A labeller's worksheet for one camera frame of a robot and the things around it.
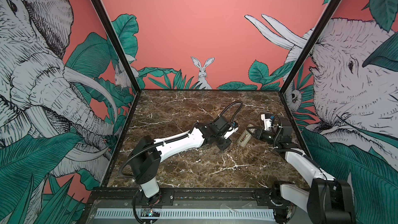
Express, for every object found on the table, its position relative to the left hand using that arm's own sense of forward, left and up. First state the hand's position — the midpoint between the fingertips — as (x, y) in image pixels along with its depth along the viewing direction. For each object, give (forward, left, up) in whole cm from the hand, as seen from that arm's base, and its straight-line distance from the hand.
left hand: (228, 140), depth 79 cm
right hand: (+6, -11, +2) cm, 13 cm away
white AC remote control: (+3, -11, -2) cm, 11 cm away
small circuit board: (-28, +39, -13) cm, 50 cm away
